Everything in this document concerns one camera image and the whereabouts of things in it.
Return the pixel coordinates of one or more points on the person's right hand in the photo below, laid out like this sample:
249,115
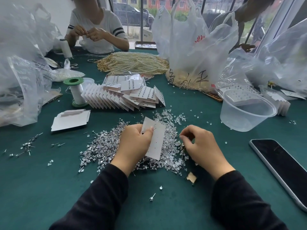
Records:
206,150

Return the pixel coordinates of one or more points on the person's left hand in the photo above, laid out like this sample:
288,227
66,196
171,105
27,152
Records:
132,148

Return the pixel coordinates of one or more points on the white earring card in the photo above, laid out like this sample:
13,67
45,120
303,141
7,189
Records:
157,138

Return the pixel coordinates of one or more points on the pile of silver stud earrings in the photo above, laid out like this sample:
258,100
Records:
103,146

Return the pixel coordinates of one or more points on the clear plastic earring backs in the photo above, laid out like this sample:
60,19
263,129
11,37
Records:
171,117

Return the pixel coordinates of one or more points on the single ear stud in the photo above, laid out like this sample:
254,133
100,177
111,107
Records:
152,197

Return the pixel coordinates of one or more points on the row of white cards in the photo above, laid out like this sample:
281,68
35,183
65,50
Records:
122,95

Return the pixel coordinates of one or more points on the stack of white cards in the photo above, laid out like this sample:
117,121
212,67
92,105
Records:
70,119

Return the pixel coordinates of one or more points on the small scatter of silver studs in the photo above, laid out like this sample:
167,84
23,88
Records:
26,146

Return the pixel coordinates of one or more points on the person's right forearm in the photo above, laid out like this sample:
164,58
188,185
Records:
239,203

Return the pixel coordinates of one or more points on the person's left forearm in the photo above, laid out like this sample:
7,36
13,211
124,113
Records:
96,203

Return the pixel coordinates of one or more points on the small gold foil scrap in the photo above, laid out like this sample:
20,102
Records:
192,177

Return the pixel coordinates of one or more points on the clear plastic bowl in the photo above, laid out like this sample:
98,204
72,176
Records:
244,112

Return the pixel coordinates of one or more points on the orange and black tool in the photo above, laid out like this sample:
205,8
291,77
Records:
212,96

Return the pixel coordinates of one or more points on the white-edged smartphone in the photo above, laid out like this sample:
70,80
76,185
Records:
283,165

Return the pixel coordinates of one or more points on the green spool of white thread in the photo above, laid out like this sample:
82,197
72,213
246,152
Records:
75,92

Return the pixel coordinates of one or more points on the pile of pearl strands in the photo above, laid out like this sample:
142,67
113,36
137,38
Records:
134,62

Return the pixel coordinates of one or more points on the small bag of pearls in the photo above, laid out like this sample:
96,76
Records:
67,74

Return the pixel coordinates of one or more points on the white handwritten plastic bag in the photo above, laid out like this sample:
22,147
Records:
194,52

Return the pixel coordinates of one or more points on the heap of clear plastic bags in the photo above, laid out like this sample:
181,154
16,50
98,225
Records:
283,62

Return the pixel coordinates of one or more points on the white thread cone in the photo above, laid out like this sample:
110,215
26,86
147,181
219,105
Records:
66,48

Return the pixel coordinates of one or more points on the large clear plastic bag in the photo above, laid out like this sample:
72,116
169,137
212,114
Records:
19,93

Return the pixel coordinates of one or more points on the dark parked car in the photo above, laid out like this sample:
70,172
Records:
132,14

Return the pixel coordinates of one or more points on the white red-printed plastic bag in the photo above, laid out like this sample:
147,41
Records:
24,28

